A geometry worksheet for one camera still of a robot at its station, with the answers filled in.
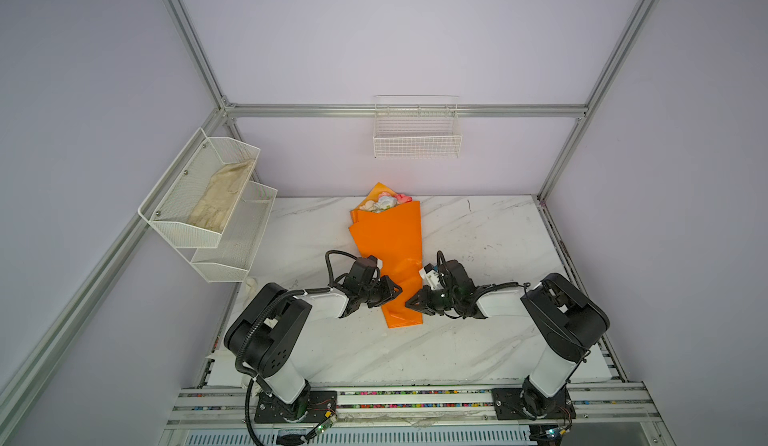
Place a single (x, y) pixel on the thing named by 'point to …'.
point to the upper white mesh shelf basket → (193, 203)
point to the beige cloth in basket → (219, 196)
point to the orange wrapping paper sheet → (393, 237)
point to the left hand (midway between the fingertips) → (400, 291)
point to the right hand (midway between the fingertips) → (406, 305)
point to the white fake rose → (383, 202)
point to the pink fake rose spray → (402, 198)
